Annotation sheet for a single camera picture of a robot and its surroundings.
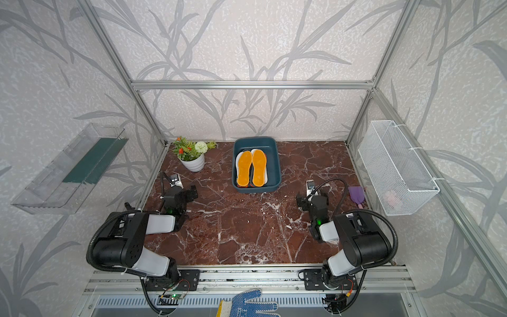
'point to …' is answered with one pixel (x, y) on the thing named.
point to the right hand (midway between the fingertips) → (311, 188)
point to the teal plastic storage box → (269, 146)
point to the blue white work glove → (237, 308)
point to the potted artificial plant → (192, 154)
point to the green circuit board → (170, 296)
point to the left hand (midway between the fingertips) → (182, 185)
